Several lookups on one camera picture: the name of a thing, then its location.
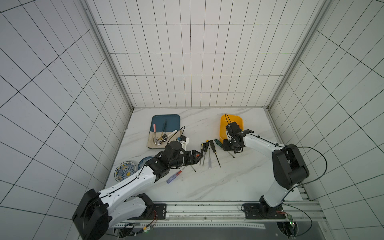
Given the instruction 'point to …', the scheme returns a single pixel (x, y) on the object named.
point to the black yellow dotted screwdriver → (212, 143)
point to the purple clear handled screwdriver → (174, 176)
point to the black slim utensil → (165, 135)
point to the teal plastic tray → (173, 122)
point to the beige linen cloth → (150, 144)
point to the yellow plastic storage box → (226, 119)
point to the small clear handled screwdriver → (209, 160)
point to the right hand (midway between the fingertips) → (220, 147)
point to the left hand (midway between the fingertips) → (196, 159)
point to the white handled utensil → (159, 141)
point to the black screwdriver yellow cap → (205, 149)
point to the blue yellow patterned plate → (124, 170)
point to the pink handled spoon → (155, 139)
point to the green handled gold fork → (161, 138)
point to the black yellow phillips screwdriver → (202, 148)
